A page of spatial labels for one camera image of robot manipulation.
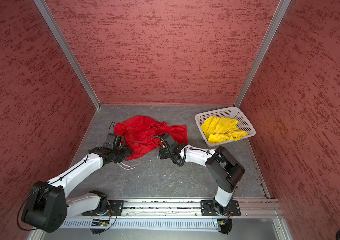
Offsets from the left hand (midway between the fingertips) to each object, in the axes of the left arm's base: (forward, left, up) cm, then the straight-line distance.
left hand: (130, 155), depth 87 cm
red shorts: (+14, -4, +2) cm, 15 cm away
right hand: (+1, -18, -2) cm, 18 cm away
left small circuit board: (-33, +11, -8) cm, 35 cm away
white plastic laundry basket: (+34, -69, +2) cm, 77 cm away
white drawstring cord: (-3, +4, -6) cm, 8 cm away
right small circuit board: (-32, -50, -7) cm, 60 cm away
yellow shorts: (+18, -57, +3) cm, 59 cm away
